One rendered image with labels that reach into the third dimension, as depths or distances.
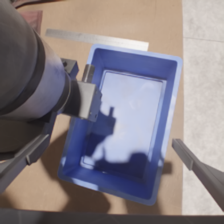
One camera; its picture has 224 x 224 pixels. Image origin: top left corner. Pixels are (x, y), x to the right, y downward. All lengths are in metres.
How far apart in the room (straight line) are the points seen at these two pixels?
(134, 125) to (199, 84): 0.66
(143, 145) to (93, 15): 0.43
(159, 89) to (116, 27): 0.23
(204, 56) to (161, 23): 0.59
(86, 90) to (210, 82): 0.91
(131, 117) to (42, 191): 0.32
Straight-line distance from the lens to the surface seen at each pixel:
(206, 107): 1.01
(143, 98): 0.45
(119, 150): 0.44
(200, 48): 1.12
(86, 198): 0.48
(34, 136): 0.19
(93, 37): 0.54
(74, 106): 0.21
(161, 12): 0.58
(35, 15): 0.65
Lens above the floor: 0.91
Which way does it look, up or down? 79 degrees down
